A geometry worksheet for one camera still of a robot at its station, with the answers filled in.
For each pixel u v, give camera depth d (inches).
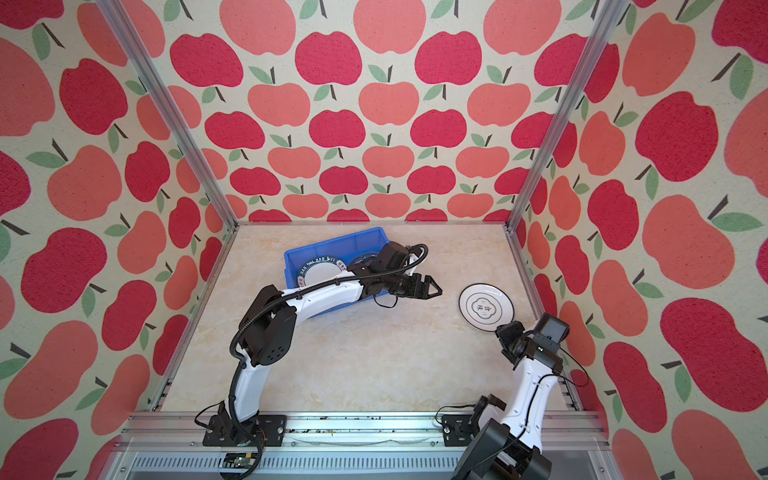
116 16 27.3
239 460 28.3
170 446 74.1
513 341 29.6
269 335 20.8
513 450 16.3
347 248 43.0
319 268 41.0
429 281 30.8
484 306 38.4
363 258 42.4
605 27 27.8
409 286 30.8
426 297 30.2
